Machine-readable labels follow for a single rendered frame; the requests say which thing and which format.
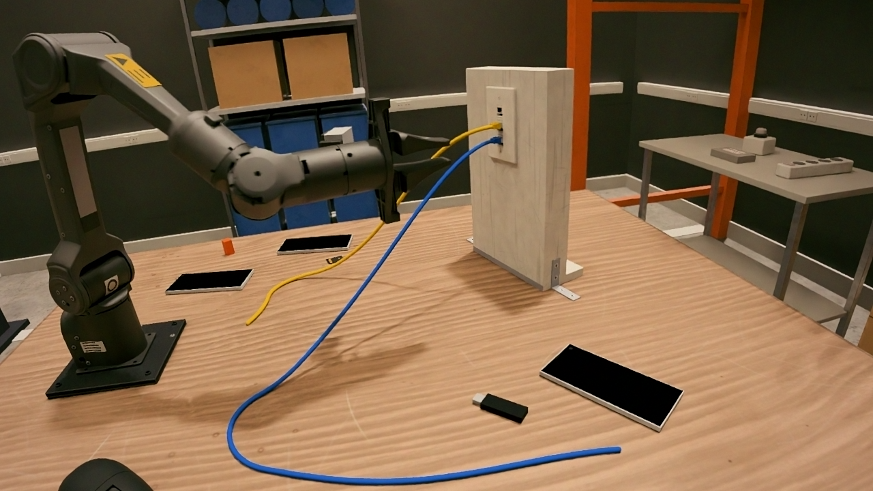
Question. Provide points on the small orange block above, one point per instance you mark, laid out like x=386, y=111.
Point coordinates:
x=228, y=246

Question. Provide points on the light wood board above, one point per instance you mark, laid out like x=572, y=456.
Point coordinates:
x=520, y=212

